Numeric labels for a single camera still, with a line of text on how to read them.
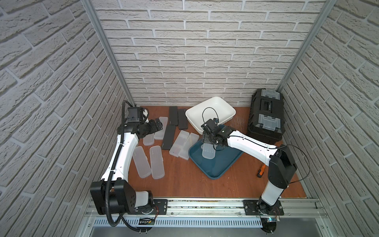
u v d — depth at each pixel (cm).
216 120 77
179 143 97
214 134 65
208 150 78
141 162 89
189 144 95
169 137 100
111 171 41
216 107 116
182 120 106
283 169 45
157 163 88
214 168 102
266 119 90
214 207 76
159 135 100
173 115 112
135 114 60
